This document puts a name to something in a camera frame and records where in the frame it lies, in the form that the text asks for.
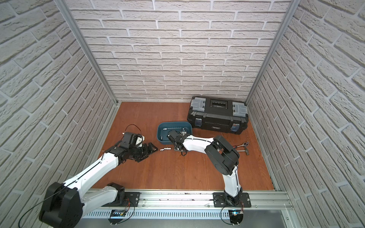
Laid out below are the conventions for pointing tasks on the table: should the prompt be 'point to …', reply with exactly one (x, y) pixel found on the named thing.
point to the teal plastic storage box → (164, 127)
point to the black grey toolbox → (217, 114)
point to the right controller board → (236, 216)
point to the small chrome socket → (162, 149)
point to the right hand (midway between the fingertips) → (183, 145)
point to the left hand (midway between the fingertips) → (155, 149)
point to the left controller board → (116, 216)
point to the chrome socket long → (167, 148)
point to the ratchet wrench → (244, 144)
